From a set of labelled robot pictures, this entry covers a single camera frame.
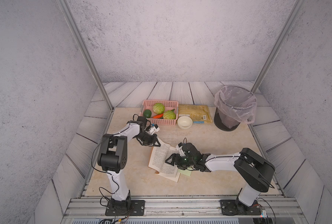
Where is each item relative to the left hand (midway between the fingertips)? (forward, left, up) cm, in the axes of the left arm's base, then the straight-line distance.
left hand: (161, 145), depth 91 cm
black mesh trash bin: (+18, -46, 0) cm, 50 cm away
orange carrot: (+27, +2, -2) cm, 28 cm away
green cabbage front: (+25, -6, +2) cm, 26 cm away
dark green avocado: (+30, +11, -2) cm, 32 cm away
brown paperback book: (-10, +2, +1) cm, 10 cm away
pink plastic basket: (+39, -6, -2) cm, 40 cm away
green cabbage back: (+32, +2, +2) cm, 32 cm away
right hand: (-13, -5, 0) cm, 14 cm away
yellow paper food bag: (+30, -31, -4) cm, 43 cm away
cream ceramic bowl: (+21, -18, -3) cm, 27 cm away
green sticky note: (-16, -15, -5) cm, 23 cm away
